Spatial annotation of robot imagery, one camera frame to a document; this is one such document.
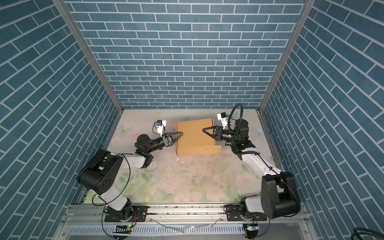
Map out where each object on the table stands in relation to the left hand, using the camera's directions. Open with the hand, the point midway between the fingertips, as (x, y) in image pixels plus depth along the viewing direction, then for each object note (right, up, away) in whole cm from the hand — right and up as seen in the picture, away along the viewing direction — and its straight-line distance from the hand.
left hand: (181, 137), depth 78 cm
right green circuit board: (+36, -45, -4) cm, 58 cm away
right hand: (+11, +4, -3) cm, 12 cm away
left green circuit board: (-27, -45, -6) cm, 53 cm away
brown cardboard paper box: (+7, -2, -4) cm, 8 cm away
